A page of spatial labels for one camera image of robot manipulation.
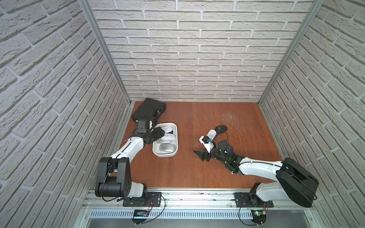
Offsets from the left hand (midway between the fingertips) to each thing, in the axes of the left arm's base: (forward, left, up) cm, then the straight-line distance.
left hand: (162, 131), depth 90 cm
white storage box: (-7, +5, -10) cm, 13 cm away
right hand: (-11, -24, +2) cm, 26 cm away
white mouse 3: (+2, -34, -7) cm, 35 cm away
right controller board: (-46, -53, -10) cm, 70 cm away
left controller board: (-43, +7, -9) cm, 45 cm away
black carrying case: (+26, +13, -6) cm, 30 cm away
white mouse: (+5, -2, -5) cm, 7 cm away
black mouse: (+6, -41, -7) cm, 42 cm away
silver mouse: (-7, -3, -10) cm, 12 cm away
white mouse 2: (-2, -4, -6) cm, 7 cm away
